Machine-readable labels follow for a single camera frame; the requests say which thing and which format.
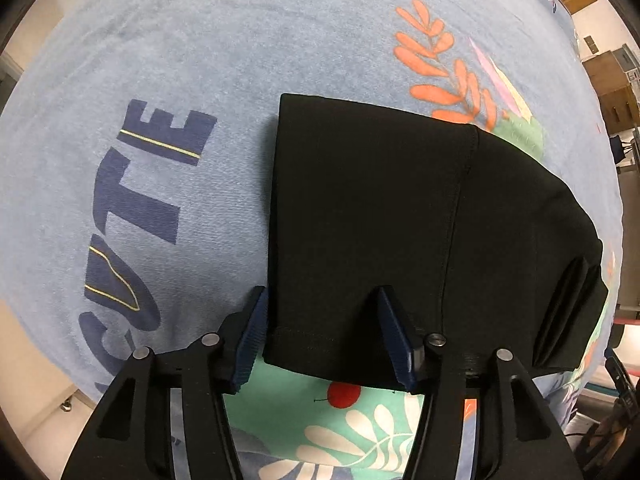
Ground grey printer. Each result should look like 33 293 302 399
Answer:
614 44 640 83

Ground blue printed bed sheet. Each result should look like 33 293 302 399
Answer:
0 0 623 480

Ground wooden dresser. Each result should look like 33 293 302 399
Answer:
585 50 640 133

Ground black pants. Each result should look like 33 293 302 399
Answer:
262 92 610 393

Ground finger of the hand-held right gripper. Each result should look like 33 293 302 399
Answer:
605 352 638 406

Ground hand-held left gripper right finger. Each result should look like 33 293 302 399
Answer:
376 285 583 480

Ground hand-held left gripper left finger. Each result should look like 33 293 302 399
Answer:
60 285 269 480

